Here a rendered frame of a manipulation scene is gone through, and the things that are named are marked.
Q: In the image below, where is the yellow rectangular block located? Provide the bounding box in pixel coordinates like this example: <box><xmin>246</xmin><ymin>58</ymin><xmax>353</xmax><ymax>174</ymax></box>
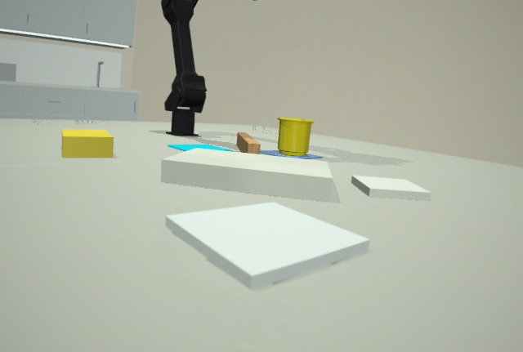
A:
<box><xmin>62</xmin><ymin>128</ymin><xmax>114</xmax><ymax>158</ymax></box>

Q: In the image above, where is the yellow cup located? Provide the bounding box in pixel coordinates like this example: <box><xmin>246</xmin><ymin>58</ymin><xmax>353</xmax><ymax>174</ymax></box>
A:
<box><xmin>278</xmin><ymin>118</ymin><xmax>314</xmax><ymax>156</ymax></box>

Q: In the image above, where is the tan wooden plank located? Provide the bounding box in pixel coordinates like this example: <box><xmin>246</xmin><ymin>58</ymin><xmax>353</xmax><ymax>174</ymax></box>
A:
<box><xmin>236</xmin><ymin>132</ymin><xmax>261</xmax><ymax>154</ymax></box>

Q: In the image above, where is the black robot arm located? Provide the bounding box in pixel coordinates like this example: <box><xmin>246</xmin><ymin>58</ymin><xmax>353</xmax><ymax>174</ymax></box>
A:
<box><xmin>161</xmin><ymin>0</ymin><xmax>207</xmax><ymax>136</ymax></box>

